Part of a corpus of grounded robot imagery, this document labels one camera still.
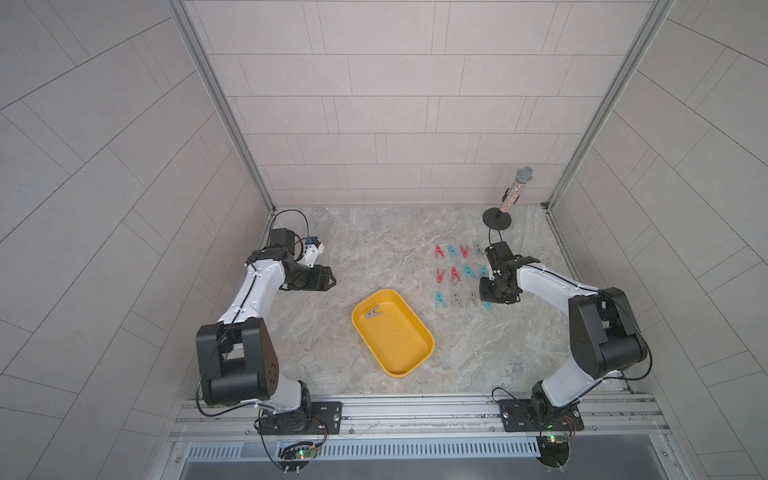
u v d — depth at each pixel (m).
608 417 0.72
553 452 0.68
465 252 1.03
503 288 0.76
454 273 0.97
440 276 0.97
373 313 0.87
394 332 0.85
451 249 1.04
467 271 0.98
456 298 0.91
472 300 0.91
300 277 0.71
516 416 0.71
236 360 0.45
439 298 0.91
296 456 0.65
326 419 0.71
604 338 0.46
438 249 1.05
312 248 0.78
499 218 1.12
